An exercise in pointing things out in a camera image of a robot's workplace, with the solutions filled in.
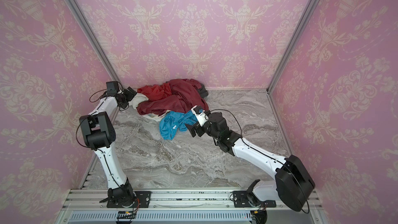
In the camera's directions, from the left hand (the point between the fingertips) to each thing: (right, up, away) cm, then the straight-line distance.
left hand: (133, 94), depth 103 cm
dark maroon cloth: (+36, -1, -3) cm, 36 cm away
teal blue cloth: (+26, -18, -5) cm, 32 cm away
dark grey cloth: (+47, +3, +11) cm, 48 cm away
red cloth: (+17, +1, -6) cm, 18 cm away
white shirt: (+2, -2, +5) cm, 6 cm away
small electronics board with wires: (+10, -59, -30) cm, 67 cm away
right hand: (+42, -13, -25) cm, 51 cm away
